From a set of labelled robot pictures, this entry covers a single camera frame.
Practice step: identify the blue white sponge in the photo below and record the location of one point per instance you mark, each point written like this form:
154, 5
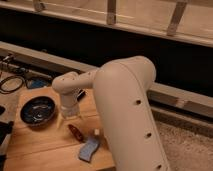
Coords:
88, 149

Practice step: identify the black striped rectangular block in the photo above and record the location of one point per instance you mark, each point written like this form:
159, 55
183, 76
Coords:
81, 95

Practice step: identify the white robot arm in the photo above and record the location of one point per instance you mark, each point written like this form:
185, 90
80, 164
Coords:
120, 93

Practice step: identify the black object at left edge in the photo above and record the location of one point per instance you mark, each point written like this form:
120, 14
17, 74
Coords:
5, 128

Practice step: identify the metal window frame rail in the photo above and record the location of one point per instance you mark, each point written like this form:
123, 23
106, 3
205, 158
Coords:
188, 21

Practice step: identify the blue device on floor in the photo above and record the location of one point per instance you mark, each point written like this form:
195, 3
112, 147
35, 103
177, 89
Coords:
36, 83

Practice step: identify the red pepper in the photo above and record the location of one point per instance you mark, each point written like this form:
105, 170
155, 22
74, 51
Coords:
76, 133

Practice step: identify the dark blue bowl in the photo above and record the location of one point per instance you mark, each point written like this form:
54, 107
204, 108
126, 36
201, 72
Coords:
38, 111

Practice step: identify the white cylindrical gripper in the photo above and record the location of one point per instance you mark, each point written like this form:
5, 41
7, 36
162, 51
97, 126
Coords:
69, 107

